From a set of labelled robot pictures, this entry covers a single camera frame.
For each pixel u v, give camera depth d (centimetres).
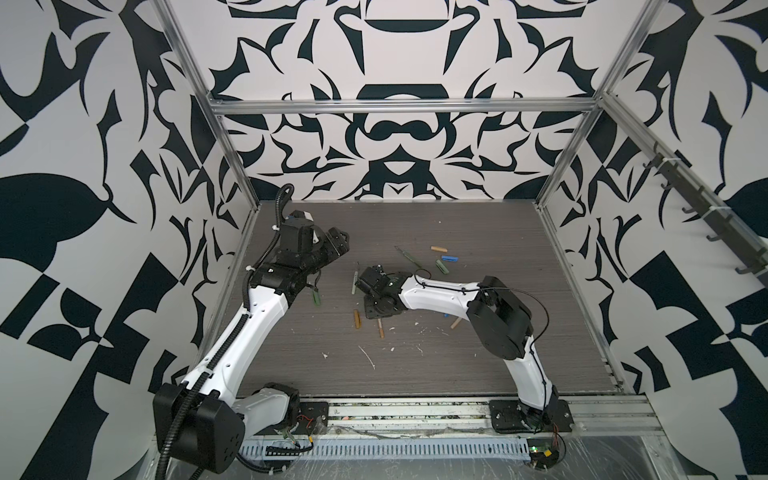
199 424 38
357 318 90
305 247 59
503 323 52
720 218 58
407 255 105
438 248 105
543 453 71
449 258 106
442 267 102
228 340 44
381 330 89
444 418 76
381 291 69
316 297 94
